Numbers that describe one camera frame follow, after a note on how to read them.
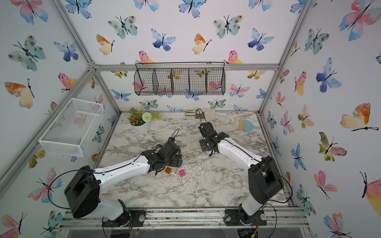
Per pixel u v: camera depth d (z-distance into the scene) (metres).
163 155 0.64
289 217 0.75
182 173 0.89
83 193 0.42
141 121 1.01
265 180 0.44
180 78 0.98
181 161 0.81
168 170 0.88
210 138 0.64
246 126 1.11
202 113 1.18
